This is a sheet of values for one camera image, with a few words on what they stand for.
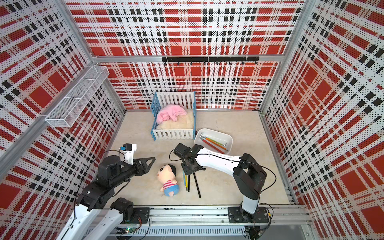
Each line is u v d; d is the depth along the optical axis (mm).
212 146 1001
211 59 884
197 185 840
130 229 695
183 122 1018
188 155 596
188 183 841
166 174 795
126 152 618
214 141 1014
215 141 1014
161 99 1083
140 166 608
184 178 865
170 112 980
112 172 512
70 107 718
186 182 841
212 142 1014
